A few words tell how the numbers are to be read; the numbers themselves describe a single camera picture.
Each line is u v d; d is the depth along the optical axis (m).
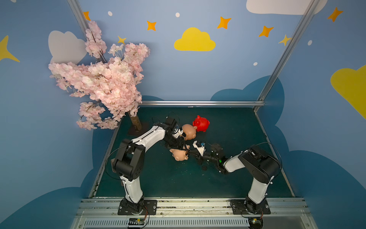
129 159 0.49
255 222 0.73
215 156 0.74
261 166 0.50
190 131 0.98
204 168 0.89
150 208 0.74
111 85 0.55
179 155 0.86
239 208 0.74
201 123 1.02
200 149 0.80
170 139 0.78
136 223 0.73
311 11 0.70
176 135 0.83
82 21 0.73
